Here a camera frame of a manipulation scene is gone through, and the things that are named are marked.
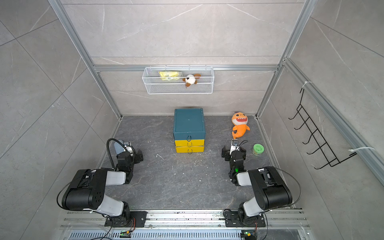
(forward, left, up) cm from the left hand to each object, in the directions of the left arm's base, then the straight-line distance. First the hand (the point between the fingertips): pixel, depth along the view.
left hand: (132, 149), depth 93 cm
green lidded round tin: (-2, -82, -2) cm, 82 cm away
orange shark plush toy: (+21, -75, +1) cm, 77 cm away
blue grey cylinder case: (+3, +11, -3) cm, 12 cm away
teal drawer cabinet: (+6, -37, +15) cm, 41 cm away
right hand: (-1, -65, +2) cm, 65 cm away
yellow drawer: (-1, -37, -2) cm, 37 cm away
